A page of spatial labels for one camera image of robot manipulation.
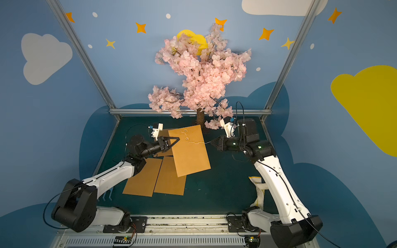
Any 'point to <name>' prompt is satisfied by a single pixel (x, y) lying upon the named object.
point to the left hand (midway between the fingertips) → (180, 138)
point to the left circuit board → (122, 239)
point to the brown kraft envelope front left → (143, 182)
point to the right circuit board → (253, 241)
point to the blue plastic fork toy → (110, 190)
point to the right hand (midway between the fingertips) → (214, 140)
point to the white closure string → (192, 142)
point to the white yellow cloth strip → (260, 188)
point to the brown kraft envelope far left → (165, 133)
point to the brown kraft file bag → (189, 152)
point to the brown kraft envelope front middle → (168, 182)
